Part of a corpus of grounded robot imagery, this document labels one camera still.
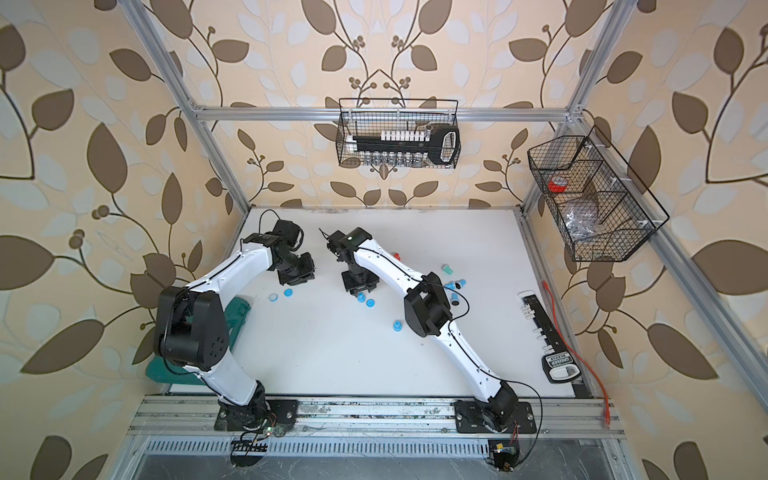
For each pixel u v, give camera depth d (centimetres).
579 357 86
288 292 97
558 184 81
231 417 68
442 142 83
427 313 62
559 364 82
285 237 70
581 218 73
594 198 78
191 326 47
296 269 78
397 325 87
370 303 95
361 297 94
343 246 71
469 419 73
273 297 96
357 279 83
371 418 75
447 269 102
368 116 91
